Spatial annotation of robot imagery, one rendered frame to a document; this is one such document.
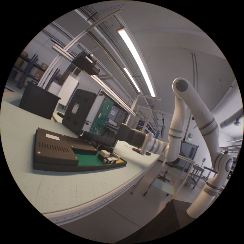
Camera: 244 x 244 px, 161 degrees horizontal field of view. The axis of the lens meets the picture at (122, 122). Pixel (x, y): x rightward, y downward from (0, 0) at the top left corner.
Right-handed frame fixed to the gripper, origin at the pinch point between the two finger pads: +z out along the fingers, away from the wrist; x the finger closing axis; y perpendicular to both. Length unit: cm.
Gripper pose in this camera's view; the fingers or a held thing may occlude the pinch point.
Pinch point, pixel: (104, 124)
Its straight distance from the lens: 37.2
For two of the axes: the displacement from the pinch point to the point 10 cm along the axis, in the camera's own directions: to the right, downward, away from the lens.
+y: 0.1, 0.9, 10.0
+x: 4.1, -9.1, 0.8
